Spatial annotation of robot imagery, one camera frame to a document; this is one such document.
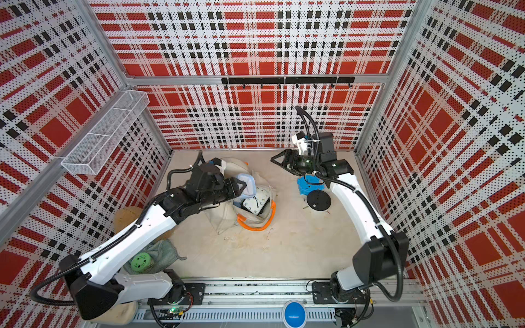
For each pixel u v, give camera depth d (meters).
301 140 0.69
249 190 0.74
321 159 0.58
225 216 0.82
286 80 0.88
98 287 0.40
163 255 0.82
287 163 0.65
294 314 0.68
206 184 0.54
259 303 0.73
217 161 0.66
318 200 0.95
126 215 0.73
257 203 0.93
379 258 0.41
